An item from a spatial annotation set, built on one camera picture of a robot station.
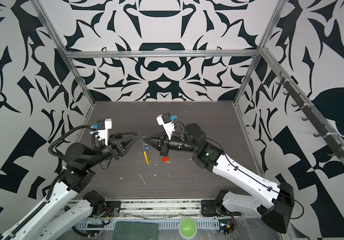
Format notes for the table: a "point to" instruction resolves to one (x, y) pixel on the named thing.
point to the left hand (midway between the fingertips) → (136, 134)
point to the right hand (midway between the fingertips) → (145, 142)
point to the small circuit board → (226, 226)
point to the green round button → (187, 227)
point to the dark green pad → (135, 230)
